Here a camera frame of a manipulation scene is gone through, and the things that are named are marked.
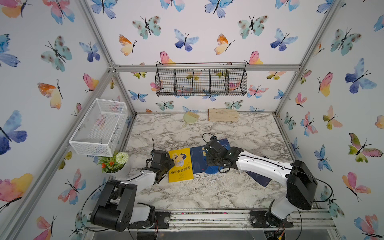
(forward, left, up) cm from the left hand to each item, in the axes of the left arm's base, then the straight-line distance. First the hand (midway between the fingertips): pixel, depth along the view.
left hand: (174, 160), depth 93 cm
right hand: (-4, -21, +10) cm, 23 cm away
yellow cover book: (-6, -5, 0) cm, 8 cm away
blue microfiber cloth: (-10, -22, +8) cm, 25 cm away
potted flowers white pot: (-9, +26, +12) cm, 31 cm away
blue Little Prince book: (+12, -33, -1) cm, 35 cm away
